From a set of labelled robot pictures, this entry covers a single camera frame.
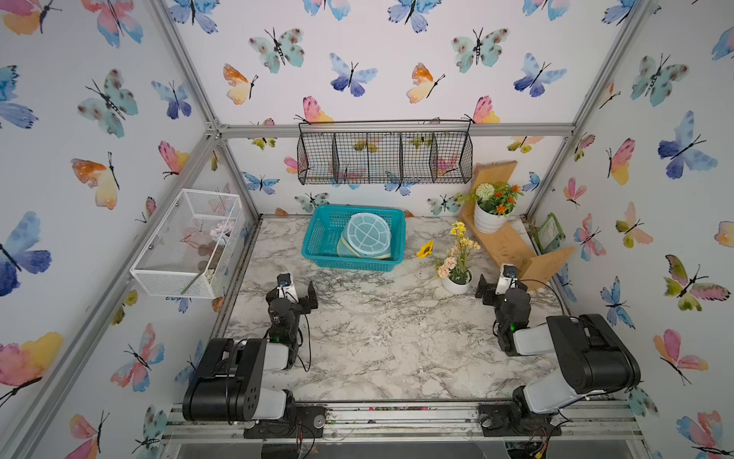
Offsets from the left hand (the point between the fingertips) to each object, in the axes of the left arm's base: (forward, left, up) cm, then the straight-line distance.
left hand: (298, 280), depth 90 cm
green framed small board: (+24, -91, -7) cm, 95 cm away
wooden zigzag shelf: (+17, -75, -7) cm, 77 cm away
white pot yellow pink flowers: (+2, -49, +2) cm, 49 cm away
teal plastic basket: (+31, -5, -6) cm, 32 cm away
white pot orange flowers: (+22, -65, +10) cm, 69 cm away
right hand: (+1, -64, 0) cm, 64 cm away
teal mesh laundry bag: (+20, -21, -2) cm, 29 cm away
